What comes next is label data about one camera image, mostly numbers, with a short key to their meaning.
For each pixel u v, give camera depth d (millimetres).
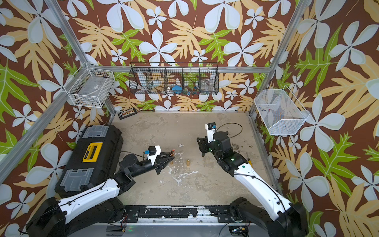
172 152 667
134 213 738
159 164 636
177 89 953
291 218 383
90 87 844
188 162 899
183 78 924
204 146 686
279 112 849
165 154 684
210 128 651
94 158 760
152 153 595
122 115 1179
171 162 695
